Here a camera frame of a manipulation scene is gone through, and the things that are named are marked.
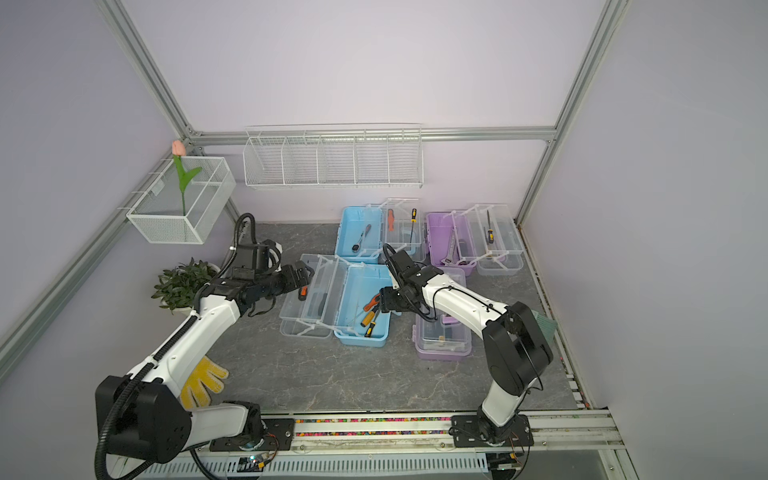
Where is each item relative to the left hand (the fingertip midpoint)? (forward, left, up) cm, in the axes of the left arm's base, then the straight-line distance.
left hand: (302, 277), depth 83 cm
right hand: (-5, -24, -9) cm, 26 cm away
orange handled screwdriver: (0, -19, -16) cm, 25 cm away
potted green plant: (-1, +33, +1) cm, 33 cm away
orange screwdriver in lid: (-2, +1, -6) cm, 6 cm away
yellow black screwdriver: (+27, -35, -7) cm, 45 cm away
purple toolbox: (-17, -39, -8) cm, 43 cm away
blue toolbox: (-1, -10, -11) cm, 15 cm away
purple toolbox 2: (+15, -58, -5) cm, 60 cm away
